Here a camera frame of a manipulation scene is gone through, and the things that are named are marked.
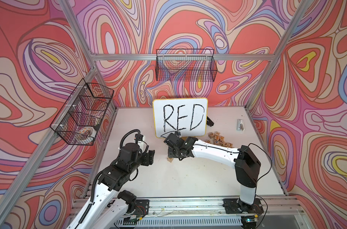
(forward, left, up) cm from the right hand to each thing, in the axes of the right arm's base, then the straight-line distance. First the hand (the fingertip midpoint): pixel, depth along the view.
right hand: (172, 156), depth 84 cm
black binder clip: (+30, -29, -6) cm, 42 cm away
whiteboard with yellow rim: (+23, -11, +10) cm, 27 cm away
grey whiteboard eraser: (+26, -51, -6) cm, 57 cm away
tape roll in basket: (+6, +43, +21) cm, 48 cm away
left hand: (-2, +11, +12) cm, 17 cm away
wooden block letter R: (+1, +2, -6) cm, 6 cm away
